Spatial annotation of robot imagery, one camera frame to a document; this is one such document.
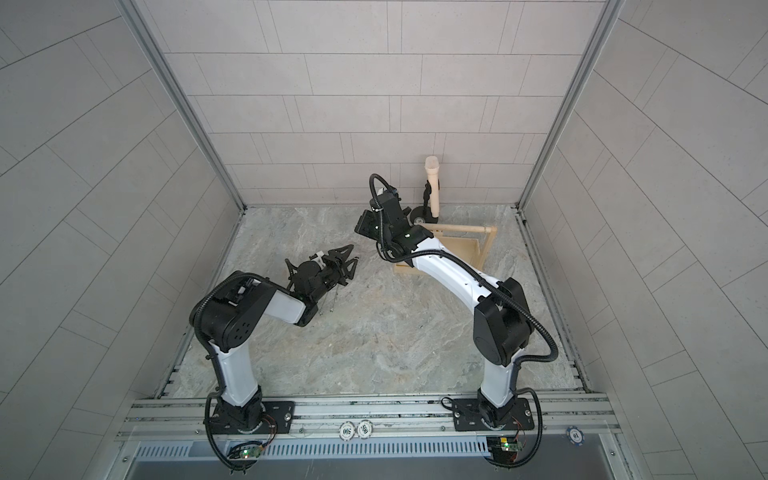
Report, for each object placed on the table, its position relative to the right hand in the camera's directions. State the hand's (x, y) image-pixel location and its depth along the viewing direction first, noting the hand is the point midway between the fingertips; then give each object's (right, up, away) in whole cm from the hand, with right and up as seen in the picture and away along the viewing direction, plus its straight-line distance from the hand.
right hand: (356, 220), depth 82 cm
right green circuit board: (+38, -53, -14) cm, 66 cm away
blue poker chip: (+53, -51, -13) cm, 75 cm away
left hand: (+1, -9, +7) cm, 12 cm away
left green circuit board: (-21, -52, -17) cm, 59 cm away
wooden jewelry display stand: (+36, -7, +20) cm, 42 cm away
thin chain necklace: (-9, -27, +7) cm, 29 cm away
